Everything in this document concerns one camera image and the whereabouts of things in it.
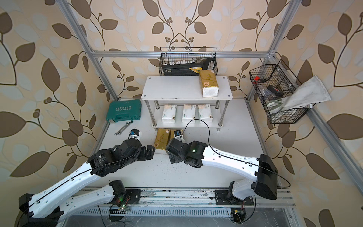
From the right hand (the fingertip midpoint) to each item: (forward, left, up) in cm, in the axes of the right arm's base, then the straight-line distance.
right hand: (178, 151), depth 76 cm
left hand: (-1, +15, +5) cm, 16 cm away
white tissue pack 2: (+29, -7, -3) cm, 30 cm away
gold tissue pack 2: (+15, +5, -9) cm, 18 cm away
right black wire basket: (+36, -59, +16) cm, 71 cm away
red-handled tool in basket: (+34, -48, +20) cm, 62 cm away
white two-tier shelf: (+54, +3, -17) cm, 57 cm away
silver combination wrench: (+29, +40, -14) cm, 52 cm away
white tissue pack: (+30, +7, -4) cm, 32 cm away
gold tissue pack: (+13, +11, -7) cm, 18 cm away
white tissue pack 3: (+30, -19, -4) cm, 35 cm away
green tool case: (+40, +41, -9) cm, 58 cm away
